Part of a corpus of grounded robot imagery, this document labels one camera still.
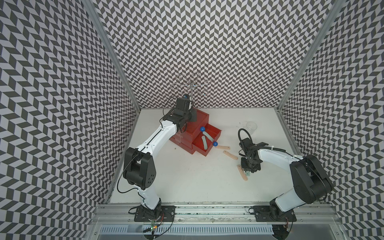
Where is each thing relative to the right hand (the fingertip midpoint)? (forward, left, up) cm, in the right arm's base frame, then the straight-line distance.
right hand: (247, 171), depth 88 cm
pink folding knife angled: (+11, +9, -1) cm, 14 cm away
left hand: (+26, +32, +22) cm, 47 cm away
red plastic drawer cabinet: (+14, +28, +16) cm, 35 cm away
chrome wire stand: (+55, +40, +25) cm, 73 cm away
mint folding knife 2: (+19, +23, +8) cm, 31 cm away
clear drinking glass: (+30, -8, +4) cm, 31 cm away
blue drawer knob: (+12, +19, +12) cm, 25 cm away
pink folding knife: (+16, +11, 0) cm, 20 cm away
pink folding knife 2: (-1, +3, +1) cm, 4 cm away
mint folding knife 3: (-1, 0, 0) cm, 2 cm away
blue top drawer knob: (+17, +26, +20) cm, 37 cm away
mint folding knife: (+14, +25, +9) cm, 30 cm away
